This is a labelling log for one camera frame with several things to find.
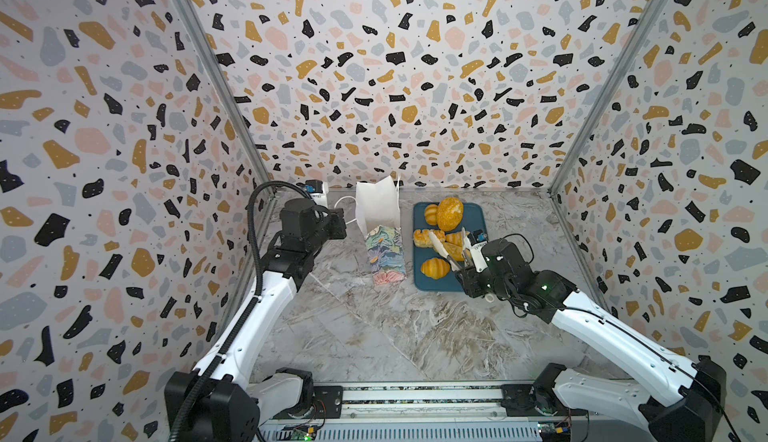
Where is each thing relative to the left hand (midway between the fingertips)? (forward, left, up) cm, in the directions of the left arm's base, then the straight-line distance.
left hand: (342, 204), depth 76 cm
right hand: (-13, -30, -10) cm, 34 cm away
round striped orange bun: (-4, -26, -27) cm, 37 cm away
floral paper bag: (+10, -8, -14) cm, 19 cm away
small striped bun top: (+19, -26, -27) cm, 42 cm away
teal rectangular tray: (+19, -43, -32) cm, 57 cm away
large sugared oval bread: (+17, -32, -24) cm, 43 cm away
